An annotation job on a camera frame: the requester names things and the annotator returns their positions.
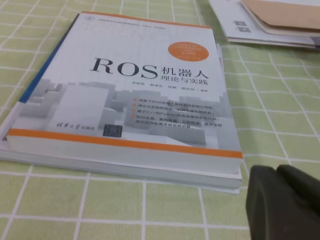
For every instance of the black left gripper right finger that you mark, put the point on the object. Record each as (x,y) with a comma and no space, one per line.
(306,186)

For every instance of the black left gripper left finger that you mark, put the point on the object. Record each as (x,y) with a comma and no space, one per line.
(274,210)

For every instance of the white book under textbook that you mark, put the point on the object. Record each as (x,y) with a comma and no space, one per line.
(175,175)

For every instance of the green checked tablecloth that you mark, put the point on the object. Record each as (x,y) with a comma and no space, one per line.
(275,96)

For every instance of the brown kraft notebook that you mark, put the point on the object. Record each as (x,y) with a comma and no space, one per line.
(299,18)

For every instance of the white book under notebook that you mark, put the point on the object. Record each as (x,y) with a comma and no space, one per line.
(240,26)

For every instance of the white ROS textbook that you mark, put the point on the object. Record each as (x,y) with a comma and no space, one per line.
(186,41)

